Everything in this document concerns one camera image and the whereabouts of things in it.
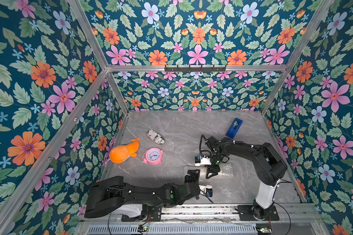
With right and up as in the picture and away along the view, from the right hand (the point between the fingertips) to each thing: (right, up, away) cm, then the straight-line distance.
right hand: (209, 168), depth 88 cm
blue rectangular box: (+21, +25, +16) cm, 36 cm away
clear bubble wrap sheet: (+8, +1, -6) cm, 11 cm away
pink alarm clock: (-36, +7, +4) cm, 37 cm away
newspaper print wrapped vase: (-36, +19, +12) cm, 42 cm away
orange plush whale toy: (-56, +9, -1) cm, 57 cm away
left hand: (-7, -1, -10) cm, 12 cm away
